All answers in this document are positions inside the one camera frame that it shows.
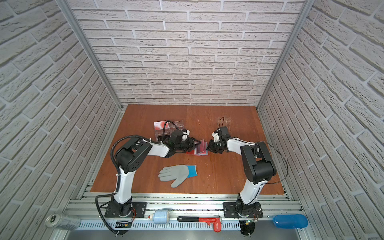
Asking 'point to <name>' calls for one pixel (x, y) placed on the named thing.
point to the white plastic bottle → (160, 216)
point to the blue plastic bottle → (290, 221)
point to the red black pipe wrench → (216, 221)
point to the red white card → (160, 125)
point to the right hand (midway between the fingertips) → (207, 147)
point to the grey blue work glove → (178, 173)
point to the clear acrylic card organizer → (159, 133)
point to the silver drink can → (62, 221)
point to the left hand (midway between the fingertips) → (201, 142)
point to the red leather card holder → (201, 150)
